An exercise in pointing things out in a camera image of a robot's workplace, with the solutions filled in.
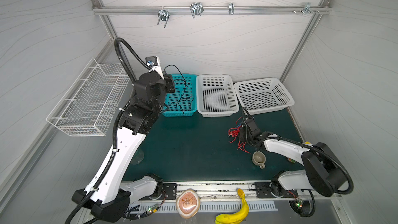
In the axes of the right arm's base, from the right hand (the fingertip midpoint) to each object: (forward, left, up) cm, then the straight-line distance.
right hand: (244, 129), depth 92 cm
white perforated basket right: (+25, -15, +3) cm, 29 cm away
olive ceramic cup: (-16, -7, -3) cm, 17 cm away
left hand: (+2, +39, +44) cm, 58 cm away
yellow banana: (-42, +8, +4) cm, 43 cm away
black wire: (+8, +34, +30) cm, 46 cm away
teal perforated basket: (+20, +40, -1) cm, 45 cm away
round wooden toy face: (-38, +30, +1) cm, 48 cm away
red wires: (-2, +7, -1) cm, 7 cm away
